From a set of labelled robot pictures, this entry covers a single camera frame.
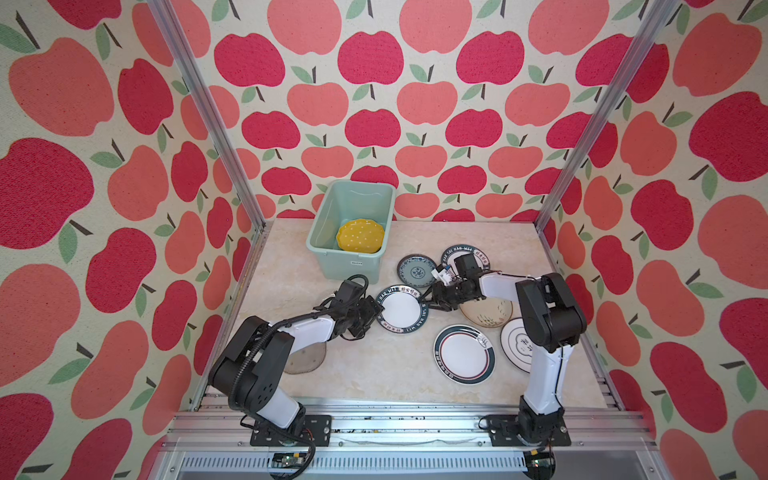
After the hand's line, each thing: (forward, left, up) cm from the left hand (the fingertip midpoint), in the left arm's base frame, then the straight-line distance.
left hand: (386, 316), depth 91 cm
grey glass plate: (-11, +24, -4) cm, 27 cm away
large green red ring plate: (-10, -24, -6) cm, 26 cm away
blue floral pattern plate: (+21, -11, -4) cm, 24 cm away
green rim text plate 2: (+29, -29, -2) cm, 41 cm away
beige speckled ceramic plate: (+2, -32, -1) cm, 32 cm away
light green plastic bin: (+46, +18, +7) cm, 50 cm away
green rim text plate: (+4, -6, -4) cm, 8 cm away
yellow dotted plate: (+37, +10, -3) cm, 39 cm away
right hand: (+6, -14, -2) cm, 15 cm away
